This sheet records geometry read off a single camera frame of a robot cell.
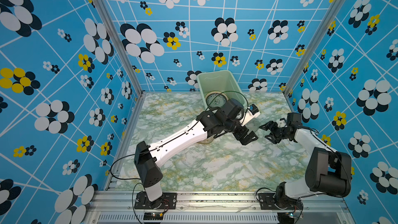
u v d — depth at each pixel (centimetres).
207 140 94
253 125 102
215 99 113
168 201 73
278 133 78
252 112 58
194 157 88
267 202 72
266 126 82
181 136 46
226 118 52
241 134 59
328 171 44
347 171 44
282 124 84
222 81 111
